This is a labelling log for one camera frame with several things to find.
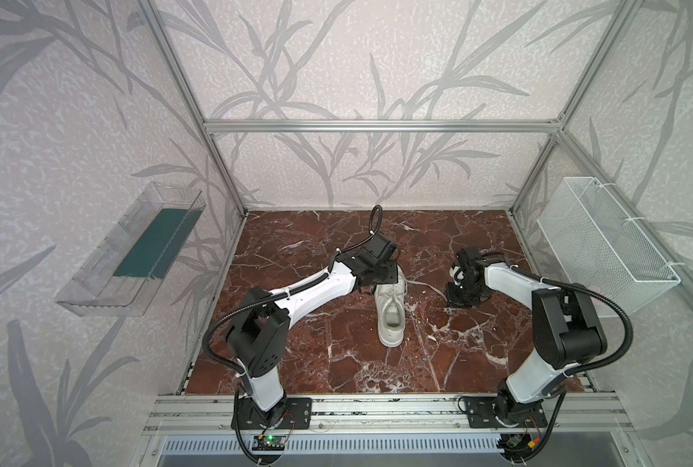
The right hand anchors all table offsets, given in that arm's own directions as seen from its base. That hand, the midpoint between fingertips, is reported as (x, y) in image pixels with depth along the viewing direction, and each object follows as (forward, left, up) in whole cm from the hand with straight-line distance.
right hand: (448, 294), depth 94 cm
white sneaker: (-7, +20, +6) cm, 22 cm away
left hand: (+3, +17, +13) cm, 22 cm away
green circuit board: (-39, +51, -2) cm, 65 cm away
